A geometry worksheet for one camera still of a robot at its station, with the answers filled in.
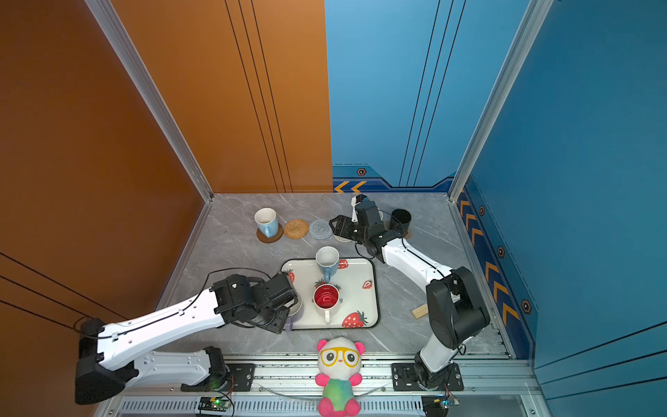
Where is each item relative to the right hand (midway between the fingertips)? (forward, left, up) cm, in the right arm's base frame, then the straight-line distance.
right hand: (334, 224), depth 87 cm
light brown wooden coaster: (+7, +30, -16) cm, 35 cm away
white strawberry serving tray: (-11, -7, -19) cm, 23 cm away
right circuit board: (-48, -28, -19) cm, 59 cm away
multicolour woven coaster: (-9, -3, +4) cm, 10 cm away
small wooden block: (-23, -28, -17) cm, 40 cm away
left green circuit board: (-48, +33, -19) cm, 61 cm away
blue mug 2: (-7, +3, -11) cm, 13 cm away
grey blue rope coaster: (+12, +7, -17) cm, 22 cm away
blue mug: (+7, +26, -6) cm, 27 cm away
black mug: (+13, -26, -13) cm, 32 cm away
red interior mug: (-19, +3, -16) cm, 25 cm away
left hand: (-30, +15, -5) cm, 34 cm away
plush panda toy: (-39, -2, -11) cm, 41 cm away
